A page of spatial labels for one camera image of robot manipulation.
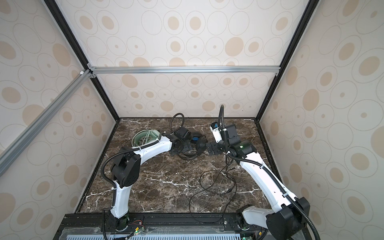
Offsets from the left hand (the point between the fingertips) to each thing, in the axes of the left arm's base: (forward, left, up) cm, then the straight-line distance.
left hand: (188, 146), depth 94 cm
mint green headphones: (+12, +32, -6) cm, 35 cm away
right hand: (-6, -15, +15) cm, 22 cm away
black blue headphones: (+2, -4, -3) cm, 5 cm away
